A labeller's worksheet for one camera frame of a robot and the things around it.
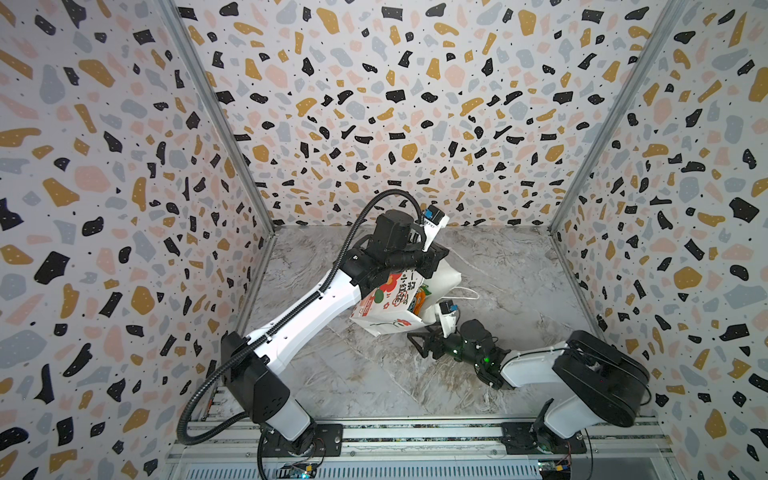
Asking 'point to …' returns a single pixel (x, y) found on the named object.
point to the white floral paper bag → (386, 308)
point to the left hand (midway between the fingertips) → (451, 246)
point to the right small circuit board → (555, 469)
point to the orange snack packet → (421, 295)
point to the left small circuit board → (301, 471)
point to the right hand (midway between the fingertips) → (415, 326)
